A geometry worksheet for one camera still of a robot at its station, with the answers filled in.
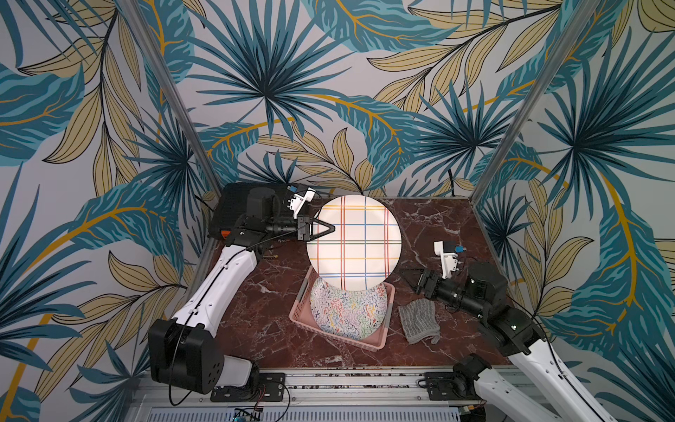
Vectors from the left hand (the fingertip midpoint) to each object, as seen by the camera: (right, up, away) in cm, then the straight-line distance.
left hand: (331, 232), depth 67 cm
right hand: (+18, -10, -1) cm, 21 cm away
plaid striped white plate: (+9, -4, +2) cm, 10 cm away
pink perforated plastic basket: (-10, -27, +18) cm, 34 cm away
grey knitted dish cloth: (+27, -28, +16) cm, 42 cm away
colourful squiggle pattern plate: (+5, -27, +16) cm, 32 cm away
